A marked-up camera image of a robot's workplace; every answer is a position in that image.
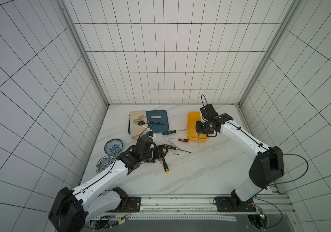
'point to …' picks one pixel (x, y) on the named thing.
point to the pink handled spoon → (142, 116)
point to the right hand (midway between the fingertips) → (192, 129)
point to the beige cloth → (136, 129)
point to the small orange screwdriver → (184, 140)
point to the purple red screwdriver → (198, 138)
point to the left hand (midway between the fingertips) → (161, 153)
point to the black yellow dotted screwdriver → (171, 147)
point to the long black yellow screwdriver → (165, 166)
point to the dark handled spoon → (142, 123)
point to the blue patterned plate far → (113, 146)
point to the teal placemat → (157, 128)
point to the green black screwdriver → (169, 132)
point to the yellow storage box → (192, 118)
